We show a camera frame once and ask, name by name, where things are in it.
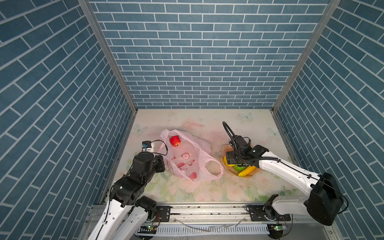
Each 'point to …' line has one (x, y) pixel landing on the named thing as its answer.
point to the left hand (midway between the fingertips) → (163, 156)
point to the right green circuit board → (278, 227)
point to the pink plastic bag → (185, 155)
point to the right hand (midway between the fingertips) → (229, 155)
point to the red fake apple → (175, 140)
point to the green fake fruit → (239, 169)
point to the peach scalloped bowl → (230, 169)
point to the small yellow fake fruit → (226, 162)
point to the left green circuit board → (147, 230)
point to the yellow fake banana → (249, 170)
